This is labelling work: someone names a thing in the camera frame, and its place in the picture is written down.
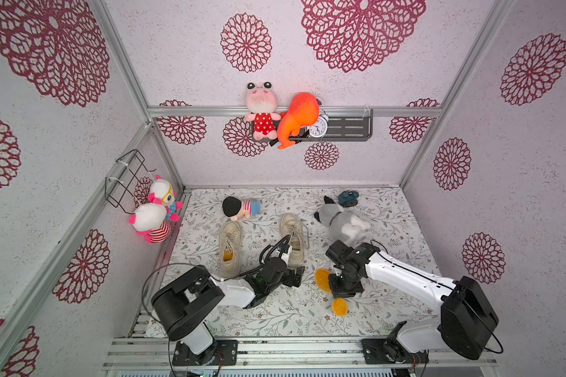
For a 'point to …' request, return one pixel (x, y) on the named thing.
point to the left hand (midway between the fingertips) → (294, 265)
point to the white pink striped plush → (148, 220)
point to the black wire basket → (117, 192)
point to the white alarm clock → (320, 128)
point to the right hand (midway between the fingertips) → (332, 293)
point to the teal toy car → (348, 198)
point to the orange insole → (339, 305)
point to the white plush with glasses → (162, 192)
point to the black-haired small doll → (235, 209)
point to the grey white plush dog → (343, 225)
